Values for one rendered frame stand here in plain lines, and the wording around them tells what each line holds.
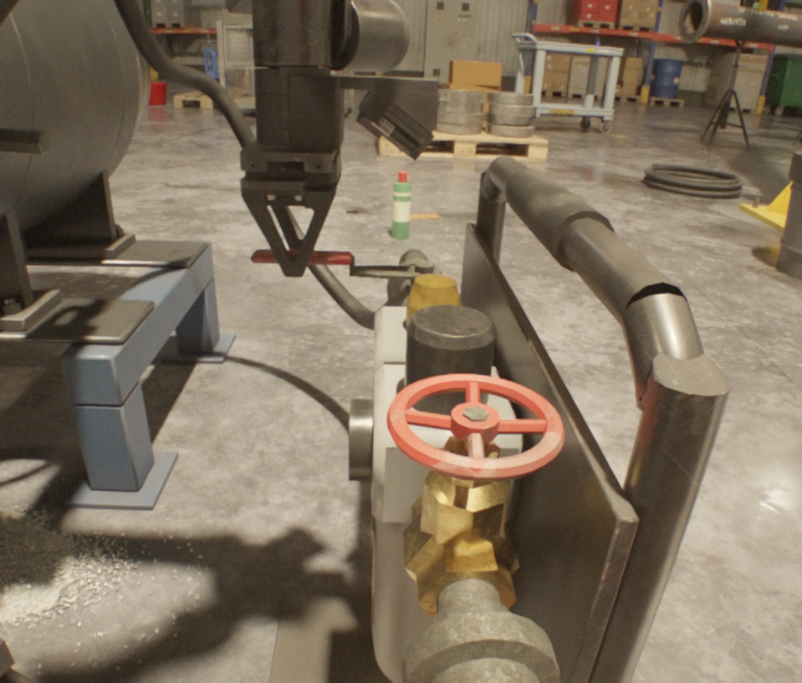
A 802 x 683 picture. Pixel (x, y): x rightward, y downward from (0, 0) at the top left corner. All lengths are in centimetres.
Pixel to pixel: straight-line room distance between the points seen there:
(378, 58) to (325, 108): 8
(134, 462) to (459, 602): 80
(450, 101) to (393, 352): 416
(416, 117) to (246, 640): 62
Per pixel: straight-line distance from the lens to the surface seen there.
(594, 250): 27
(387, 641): 44
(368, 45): 50
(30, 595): 93
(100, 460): 101
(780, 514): 116
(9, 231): 102
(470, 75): 546
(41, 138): 60
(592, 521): 24
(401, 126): 46
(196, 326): 139
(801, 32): 775
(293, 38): 45
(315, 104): 45
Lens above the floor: 64
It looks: 26 degrees down
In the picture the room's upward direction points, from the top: 3 degrees clockwise
